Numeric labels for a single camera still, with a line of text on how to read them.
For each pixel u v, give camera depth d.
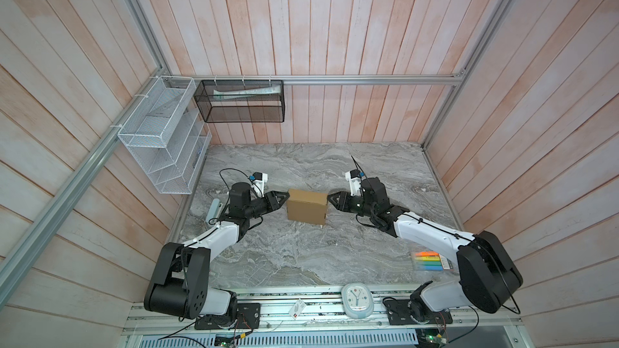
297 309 0.74
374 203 0.66
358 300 0.75
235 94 0.89
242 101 1.05
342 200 0.75
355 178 0.78
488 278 0.43
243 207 0.70
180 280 0.44
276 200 0.78
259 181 0.80
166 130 0.75
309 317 0.74
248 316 0.73
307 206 0.84
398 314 0.73
